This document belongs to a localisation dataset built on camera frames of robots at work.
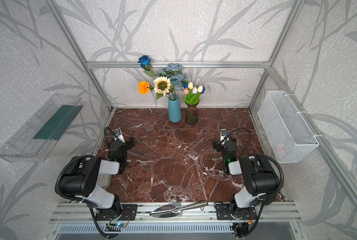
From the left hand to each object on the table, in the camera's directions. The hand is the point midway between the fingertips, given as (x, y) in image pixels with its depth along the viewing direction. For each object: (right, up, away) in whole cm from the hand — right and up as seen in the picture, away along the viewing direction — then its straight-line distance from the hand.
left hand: (125, 131), depth 93 cm
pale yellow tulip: (+47, +26, -2) cm, 54 cm away
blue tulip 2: (+49, +26, 0) cm, 56 cm away
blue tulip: (+38, +28, -1) cm, 48 cm away
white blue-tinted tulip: (+44, +25, -1) cm, 51 cm away
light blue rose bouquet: (+31, +36, -1) cm, 48 cm away
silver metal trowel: (+32, -39, -17) cm, 53 cm away
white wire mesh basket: (+82, 0, -32) cm, 88 cm away
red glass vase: (+42, +11, +10) cm, 45 cm away
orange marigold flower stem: (+15, +25, -11) cm, 31 cm away
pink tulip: (+39, +24, -4) cm, 46 cm away
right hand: (+62, -1, +2) cm, 62 cm away
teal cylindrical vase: (+30, +14, +9) cm, 34 cm away
